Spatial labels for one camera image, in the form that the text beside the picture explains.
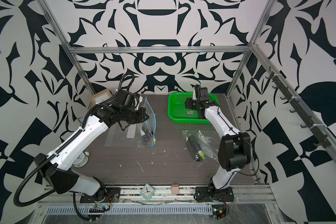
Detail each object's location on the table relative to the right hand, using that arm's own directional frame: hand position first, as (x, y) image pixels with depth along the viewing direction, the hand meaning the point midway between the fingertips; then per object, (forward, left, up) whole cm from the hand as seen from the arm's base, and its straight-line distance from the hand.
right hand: (188, 99), depth 90 cm
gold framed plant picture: (+8, +61, -5) cm, 61 cm away
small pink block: (-47, +10, -18) cm, 51 cm away
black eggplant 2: (-25, -4, -14) cm, 29 cm away
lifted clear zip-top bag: (-24, -8, -16) cm, 30 cm away
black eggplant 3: (-25, -1, -14) cm, 29 cm away
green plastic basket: (+5, +6, -20) cm, 21 cm away
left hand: (-17, +23, +8) cm, 30 cm away
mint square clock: (-48, +24, -18) cm, 57 cm away
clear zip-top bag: (-15, +39, -20) cm, 46 cm away
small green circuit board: (-55, +47, -16) cm, 75 cm away
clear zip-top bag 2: (-18, +24, 0) cm, 30 cm away
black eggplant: (-20, +27, -12) cm, 36 cm away
